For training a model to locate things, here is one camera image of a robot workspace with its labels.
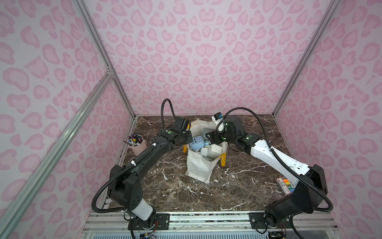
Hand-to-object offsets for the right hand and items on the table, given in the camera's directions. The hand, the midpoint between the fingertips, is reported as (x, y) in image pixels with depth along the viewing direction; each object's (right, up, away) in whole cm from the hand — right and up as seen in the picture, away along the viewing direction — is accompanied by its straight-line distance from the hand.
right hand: (211, 132), depth 81 cm
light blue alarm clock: (-7, -6, +9) cm, 13 cm away
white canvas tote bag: (-7, -18, -3) cm, 19 cm away
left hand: (-12, -3, +4) cm, 13 cm away
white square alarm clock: (+2, -11, +3) cm, 12 cm away
